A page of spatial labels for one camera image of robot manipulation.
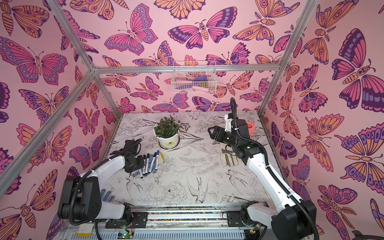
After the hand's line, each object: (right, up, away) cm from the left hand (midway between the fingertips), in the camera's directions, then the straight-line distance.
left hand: (141, 163), depth 90 cm
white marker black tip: (+6, 0, +2) cm, 7 cm away
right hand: (+42, +21, -15) cm, 49 cm away
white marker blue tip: (+9, +1, +2) cm, 9 cm away
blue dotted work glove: (+4, +2, +4) cm, 6 cm away
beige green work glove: (+55, +2, +4) cm, 55 cm away
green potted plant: (+16, +22, 0) cm, 27 cm away
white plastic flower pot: (+15, +12, +4) cm, 20 cm away
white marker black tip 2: (+3, -1, 0) cm, 3 cm away
